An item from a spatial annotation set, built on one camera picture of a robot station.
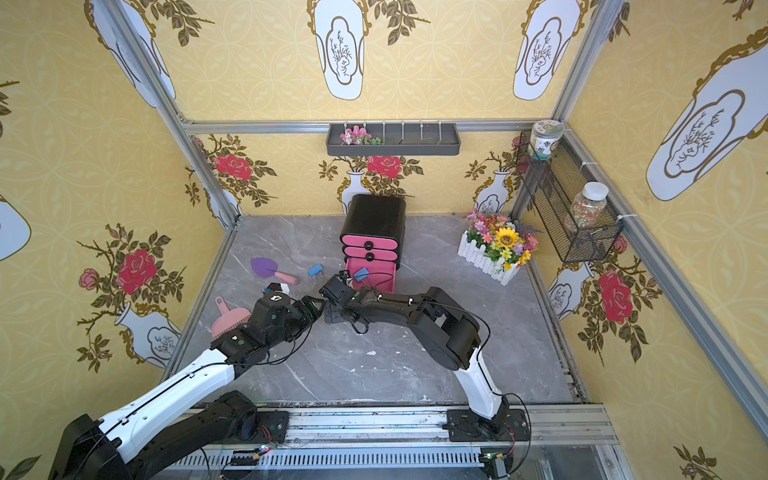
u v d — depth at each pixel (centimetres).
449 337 51
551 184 100
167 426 48
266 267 106
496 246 91
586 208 65
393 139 92
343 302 72
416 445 72
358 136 88
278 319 62
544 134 84
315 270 104
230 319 93
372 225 97
